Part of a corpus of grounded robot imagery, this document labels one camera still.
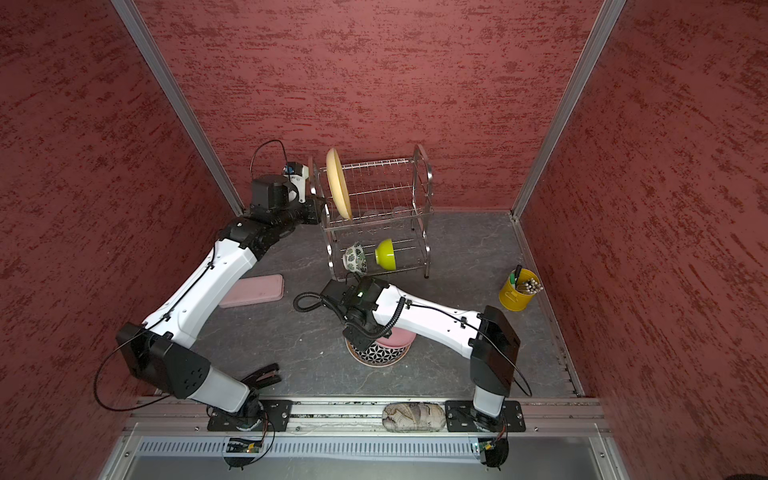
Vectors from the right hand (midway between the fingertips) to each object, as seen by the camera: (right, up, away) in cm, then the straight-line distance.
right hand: (369, 342), depth 74 cm
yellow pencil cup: (+45, +11, +15) cm, 49 cm away
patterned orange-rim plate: (+2, -7, +9) cm, 12 cm away
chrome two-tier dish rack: (+5, +37, +32) cm, 50 cm away
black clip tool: (-29, -11, +5) cm, 32 cm away
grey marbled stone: (+11, -17, -3) cm, 21 cm away
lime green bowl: (+4, +21, +19) cm, 28 cm away
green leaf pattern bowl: (-6, +20, +15) cm, 26 cm away
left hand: (-13, +35, +3) cm, 38 cm away
